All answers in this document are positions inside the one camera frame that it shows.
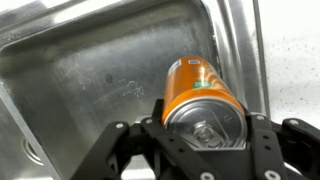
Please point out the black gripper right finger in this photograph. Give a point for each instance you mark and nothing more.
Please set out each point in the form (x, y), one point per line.
(266, 150)

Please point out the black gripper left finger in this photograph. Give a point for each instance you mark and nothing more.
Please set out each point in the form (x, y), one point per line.
(160, 140)

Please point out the orange soda can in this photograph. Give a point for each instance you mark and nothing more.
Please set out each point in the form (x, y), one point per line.
(196, 86)

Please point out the stainless steel double sink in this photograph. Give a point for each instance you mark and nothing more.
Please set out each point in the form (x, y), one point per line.
(83, 83)

